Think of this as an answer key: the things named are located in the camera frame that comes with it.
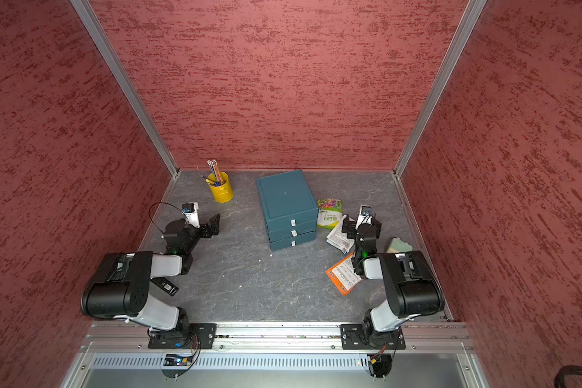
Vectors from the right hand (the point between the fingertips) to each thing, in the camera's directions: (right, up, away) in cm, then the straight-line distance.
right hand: (359, 218), depth 94 cm
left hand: (-60, 0, 0) cm, 60 cm away
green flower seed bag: (-10, +2, +11) cm, 15 cm away
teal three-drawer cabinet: (-27, +5, -14) cm, 31 cm away
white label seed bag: (-8, -8, +2) cm, 12 cm away
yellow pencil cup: (-58, +13, +7) cm, 59 cm away
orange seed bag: (-7, -20, -6) cm, 23 cm away
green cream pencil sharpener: (+15, -11, -2) cm, 18 cm away
